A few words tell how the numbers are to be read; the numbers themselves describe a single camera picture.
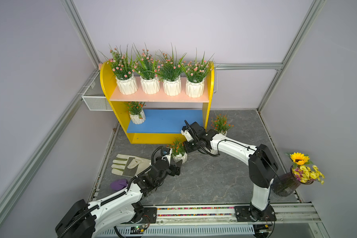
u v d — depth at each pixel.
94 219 0.42
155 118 0.97
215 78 0.89
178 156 0.85
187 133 0.72
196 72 0.62
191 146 0.77
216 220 0.74
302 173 0.64
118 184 0.82
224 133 0.98
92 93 0.79
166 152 0.69
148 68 0.65
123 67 0.62
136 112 0.87
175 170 0.74
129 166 0.91
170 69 0.64
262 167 0.48
